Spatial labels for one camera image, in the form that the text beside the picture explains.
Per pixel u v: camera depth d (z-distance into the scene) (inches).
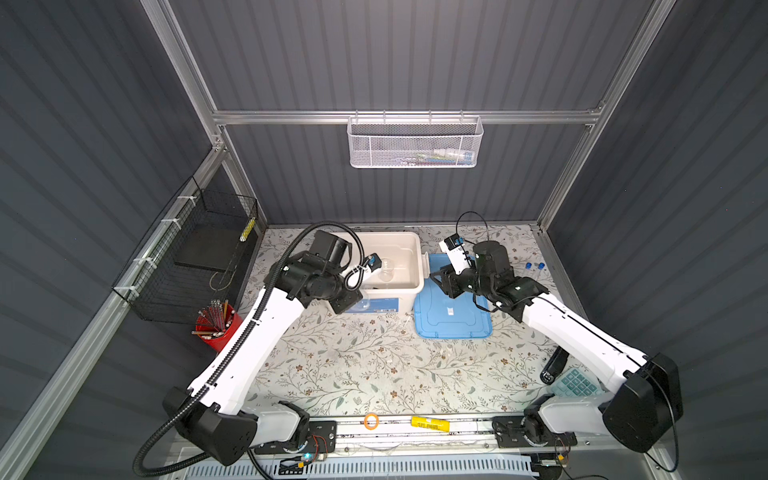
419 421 29.2
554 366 31.0
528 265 34.9
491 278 23.5
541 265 34.9
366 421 30.0
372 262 24.7
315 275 19.0
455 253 27.0
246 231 32.0
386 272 40.5
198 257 29.0
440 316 37.3
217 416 14.6
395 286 41.4
